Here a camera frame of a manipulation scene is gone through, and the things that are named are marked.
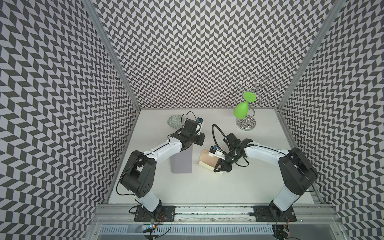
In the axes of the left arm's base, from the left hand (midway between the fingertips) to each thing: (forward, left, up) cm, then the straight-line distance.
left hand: (203, 137), depth 89 cm
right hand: (-19, -7, -5) cm, 21 cm away
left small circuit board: (-44, +24, -6) cm, 50 cm away
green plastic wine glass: (+11, -23, +12) cm, 28 cm away
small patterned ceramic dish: (+21, +20, -9) cm, 31 cm away
